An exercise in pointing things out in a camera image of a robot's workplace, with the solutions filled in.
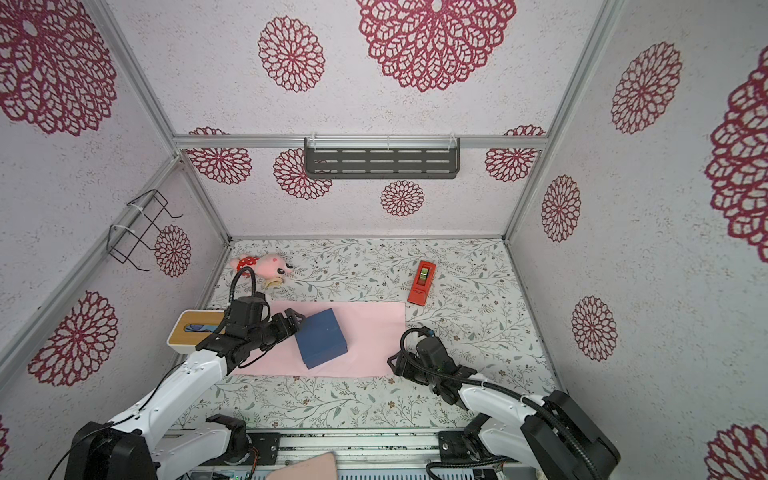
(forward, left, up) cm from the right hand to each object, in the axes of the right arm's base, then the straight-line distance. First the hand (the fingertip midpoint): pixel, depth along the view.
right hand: (391, 360), depth 85 cm
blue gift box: (+4, +21, +3) cm, 21 cm away
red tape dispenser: (+27, -9, 0) cm, 29 cm away
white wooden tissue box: (+8, +61, +1) cm, 62 cm away
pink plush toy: (+30, +43, +5) cm, 53 cm away
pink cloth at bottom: (-26, +16, -3) cm, 30 cm away
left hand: (+6, +27, +6) cm, 29 cm away
